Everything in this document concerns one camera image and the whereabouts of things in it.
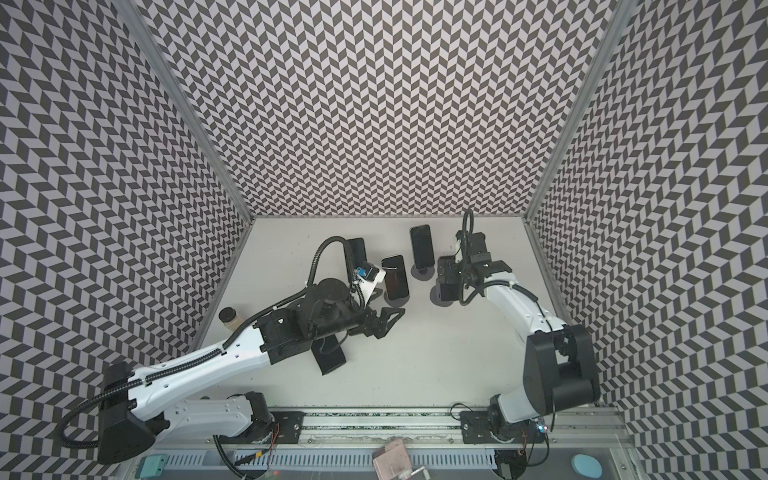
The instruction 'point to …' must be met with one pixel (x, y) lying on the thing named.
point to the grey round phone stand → (436, 296)
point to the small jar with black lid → (229, 316)
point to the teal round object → (587, 466)
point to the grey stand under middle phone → (397, 302)
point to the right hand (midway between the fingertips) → (452, 276)
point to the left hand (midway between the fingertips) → (392, 305)
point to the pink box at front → (391, 460)
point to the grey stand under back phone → (423, 274)
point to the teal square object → (151, 466)
